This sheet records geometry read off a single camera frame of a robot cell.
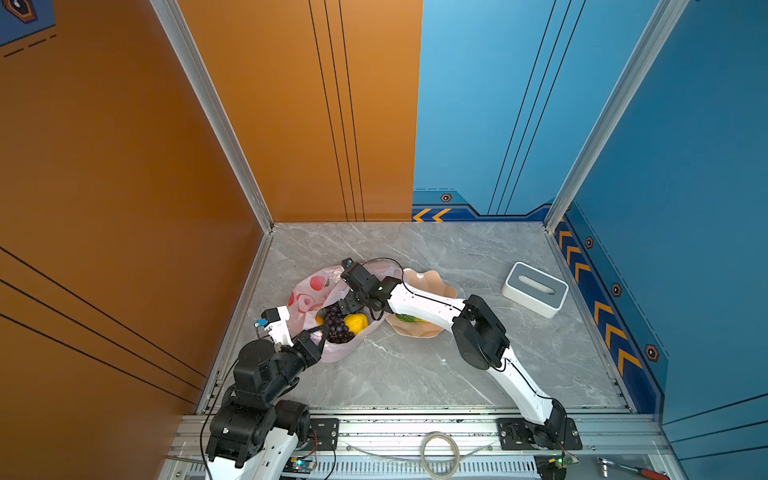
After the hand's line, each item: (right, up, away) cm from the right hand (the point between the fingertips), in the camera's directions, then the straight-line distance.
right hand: (348, 294), depth 94 cm
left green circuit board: (-8, -37, -23) cm, 45 cm away
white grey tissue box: (+60, +1, +1) cm, 60 cm away
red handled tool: (+72, -37, -26) cm, 85 cm away
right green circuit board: (+54, -35, -26) cm, 69 cm away
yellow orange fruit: (+4, -7, -8) cm, 11 cm away
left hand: (0, -3, -27) cm, 27 cm away
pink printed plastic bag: (-10, +2, -2) cm, 10 cm away
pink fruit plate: (+27, +4, +5) cm, 27 cm away
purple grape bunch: (-1, -9, -11) cm, 14 cm away
